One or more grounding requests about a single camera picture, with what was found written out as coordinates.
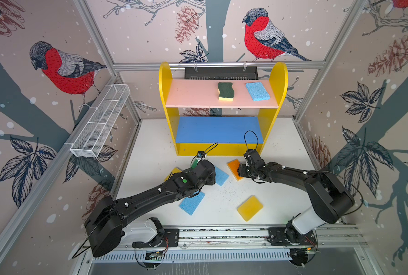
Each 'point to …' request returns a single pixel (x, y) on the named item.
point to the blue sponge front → (190, 204)
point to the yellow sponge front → (250, 208)
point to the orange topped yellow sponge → (234, 165)
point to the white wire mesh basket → (91, 140)
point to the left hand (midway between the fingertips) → (211, 173)
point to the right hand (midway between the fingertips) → (239, 173)
